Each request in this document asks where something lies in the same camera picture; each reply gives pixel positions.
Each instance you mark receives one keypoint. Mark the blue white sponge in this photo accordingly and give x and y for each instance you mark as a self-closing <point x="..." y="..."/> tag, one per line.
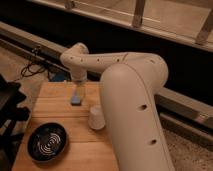
<point x="75" y="100"/>

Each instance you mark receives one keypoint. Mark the white paper cup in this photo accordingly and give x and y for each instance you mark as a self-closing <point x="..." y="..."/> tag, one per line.
<point x="96" y="119"/>

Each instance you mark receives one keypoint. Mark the dark patterned bowl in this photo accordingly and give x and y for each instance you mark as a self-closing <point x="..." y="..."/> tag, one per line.
<point x="47" y="142"/>

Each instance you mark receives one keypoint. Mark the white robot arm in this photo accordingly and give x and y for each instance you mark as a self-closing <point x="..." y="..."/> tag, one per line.
<point x="128" y="85"/>

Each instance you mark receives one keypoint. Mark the blue box on floor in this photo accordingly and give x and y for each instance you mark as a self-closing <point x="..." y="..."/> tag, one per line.
<point x="58" y="78"/>

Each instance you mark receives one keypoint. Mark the black tripod stand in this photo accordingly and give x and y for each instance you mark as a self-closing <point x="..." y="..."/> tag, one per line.
<point x="10" y="96"/>

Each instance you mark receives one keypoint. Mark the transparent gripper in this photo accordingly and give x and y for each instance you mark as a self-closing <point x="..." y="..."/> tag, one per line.
<point x="79" y="90"/>

